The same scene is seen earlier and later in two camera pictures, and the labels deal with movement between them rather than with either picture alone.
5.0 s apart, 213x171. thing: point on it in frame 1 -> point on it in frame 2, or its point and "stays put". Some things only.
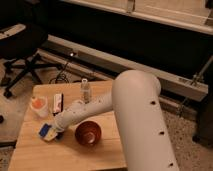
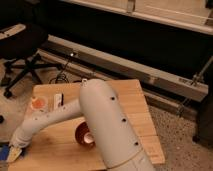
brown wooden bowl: [88, 133] stays put
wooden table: [95, 143] stays put
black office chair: [24, 27] stays put
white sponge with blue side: [48, 132] -> [9, 153]
